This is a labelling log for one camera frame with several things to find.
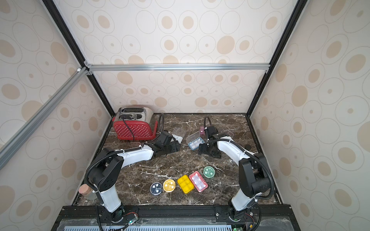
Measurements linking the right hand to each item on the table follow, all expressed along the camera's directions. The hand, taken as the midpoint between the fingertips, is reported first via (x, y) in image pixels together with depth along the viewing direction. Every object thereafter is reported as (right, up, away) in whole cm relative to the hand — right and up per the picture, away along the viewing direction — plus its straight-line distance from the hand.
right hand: (211, 153), depth 91 cm
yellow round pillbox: (-26, -17, -7) cm, 32 cm away
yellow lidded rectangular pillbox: (-16, -16, -8) cm, 24 cm away
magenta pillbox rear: (-4, +13, +18) cm, 23 cm away
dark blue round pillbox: (-33, -18, -9) cm, 39 cm away
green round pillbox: (-2, -11, -3) cm, 11 cm away
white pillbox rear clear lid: (-22, +12, +19) cm, 31 cm away
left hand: (-19, +4, +2) cm, 19 cm away
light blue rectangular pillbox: (-10, +4, +12) cm, 16 cm away
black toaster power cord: (-58, +23, +5) cm, 62 cm away
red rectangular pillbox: (-9, -15, -7) cm, 19 cm away
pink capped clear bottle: (-65, -16, -19) cm, 70 cm away
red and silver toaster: (-49, +19, +2) cm, 52 cm away
